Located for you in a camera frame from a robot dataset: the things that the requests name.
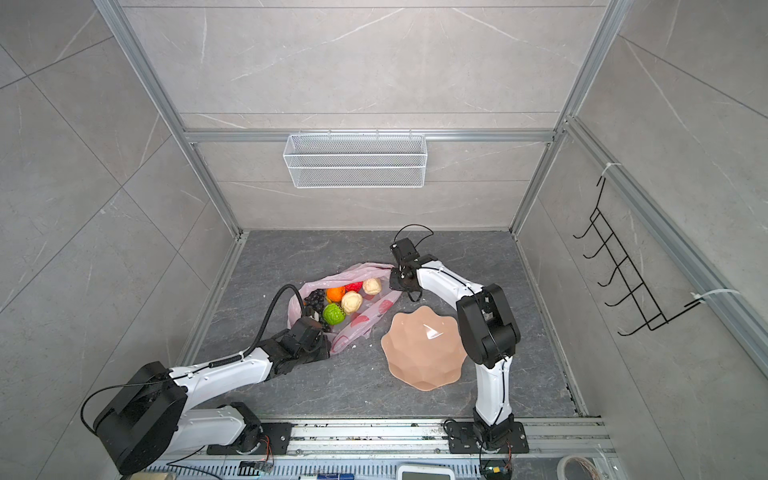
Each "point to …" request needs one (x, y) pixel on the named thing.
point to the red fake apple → (355, 286)
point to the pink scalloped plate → (423, 347)
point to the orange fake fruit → (336, 294)
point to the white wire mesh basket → (355, 161)
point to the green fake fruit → (333, 314)
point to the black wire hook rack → (648, 307)
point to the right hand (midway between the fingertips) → (399, 280)
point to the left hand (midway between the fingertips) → (330, 338)
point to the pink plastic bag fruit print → (356, 326)
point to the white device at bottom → (426, 472)
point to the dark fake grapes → (316, 300)
